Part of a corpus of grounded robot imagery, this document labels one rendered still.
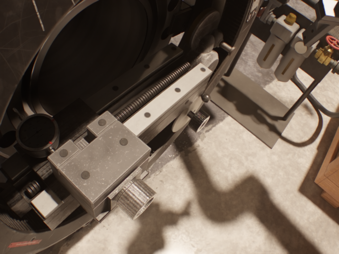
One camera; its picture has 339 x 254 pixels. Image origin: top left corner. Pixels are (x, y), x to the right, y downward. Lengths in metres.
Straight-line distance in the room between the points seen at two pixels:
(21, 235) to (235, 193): 0.86
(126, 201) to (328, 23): 0.37
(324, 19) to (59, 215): 0.47
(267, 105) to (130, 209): 1.19
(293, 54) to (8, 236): 1.06
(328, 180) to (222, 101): 0.59
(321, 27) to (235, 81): 1.02
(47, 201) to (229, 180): 0.85
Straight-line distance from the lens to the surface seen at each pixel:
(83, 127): 0.42
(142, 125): 0.44
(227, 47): 0.61
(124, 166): 0.32
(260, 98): 1.46
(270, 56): 1.20
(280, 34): 1.14
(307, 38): 0.52
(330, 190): 1.30
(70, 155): 0.33
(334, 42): 1.13
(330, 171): 1.23
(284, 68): 1.20
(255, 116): 1.36
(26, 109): 0.48
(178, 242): 0.99
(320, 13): 0.45
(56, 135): 0.38
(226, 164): 1.16
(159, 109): 0.46
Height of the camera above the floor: 0.95
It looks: 55 degrees down
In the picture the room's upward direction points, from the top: 23 degrees clockwise
